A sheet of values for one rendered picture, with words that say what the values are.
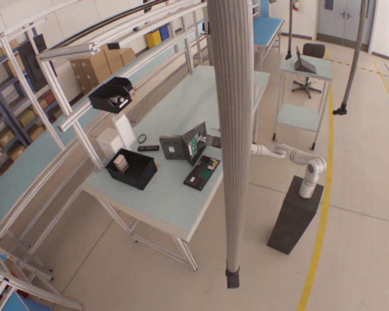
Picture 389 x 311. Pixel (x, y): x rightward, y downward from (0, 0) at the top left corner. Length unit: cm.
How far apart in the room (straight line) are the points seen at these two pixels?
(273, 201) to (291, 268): 77
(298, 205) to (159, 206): 89
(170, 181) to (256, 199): 130
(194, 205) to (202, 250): 100
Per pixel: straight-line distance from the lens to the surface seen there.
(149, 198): 142
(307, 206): 155
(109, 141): 160
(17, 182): 250
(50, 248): 306
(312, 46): 391
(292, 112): 320
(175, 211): 132
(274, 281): 220
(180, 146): 147
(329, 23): 766
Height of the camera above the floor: 212
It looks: 46 degrees down
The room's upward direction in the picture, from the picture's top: 11 degrees counter-clockwise
